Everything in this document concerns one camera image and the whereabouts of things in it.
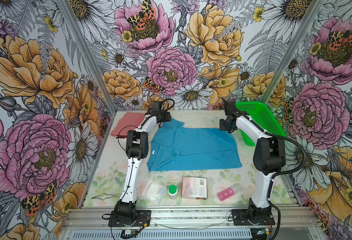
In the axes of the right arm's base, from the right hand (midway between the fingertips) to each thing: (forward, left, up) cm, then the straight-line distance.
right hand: (225, 130), depth 98 cm
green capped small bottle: (-36, +34, 0) cm, 49 cm away
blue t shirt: (-7, +33, -9) cm, 35 cm away
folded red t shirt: (+13, +65, -4) cm, 66 cm away
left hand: (+17, +38, -7) cm, 42 cm away
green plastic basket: (+19, -33, -8) cm, 39 cm away
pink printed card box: (-34, +22, -6) cm, 41 cm away
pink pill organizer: (-36, +6, -9) cm, 38 cm away
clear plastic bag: (-34, +44, -9) cm, 56 cm away
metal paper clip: (-35, +71, -9) cm, 80 cm away
